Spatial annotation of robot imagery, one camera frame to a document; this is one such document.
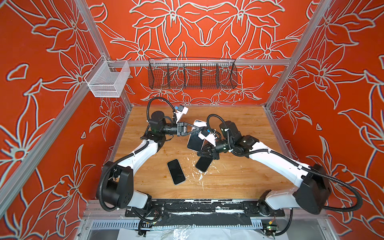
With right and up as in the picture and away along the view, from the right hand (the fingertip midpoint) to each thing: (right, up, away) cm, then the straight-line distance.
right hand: (197, 152), depth 70 cm
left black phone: (-12, -15, +15) cm, 24 cm away
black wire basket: (-2, +47, +27) cm, 54 cm away
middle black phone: (+5, -10, +17) cm, 20 cm away
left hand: (0, +10, -3) cm, 11 cm away
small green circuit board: (+35, -35, -2) cm, 50 cm away
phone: (-1, +5, -2) cm, 5 cm away
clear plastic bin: (-57, +42, +24) cm, 75 cm away
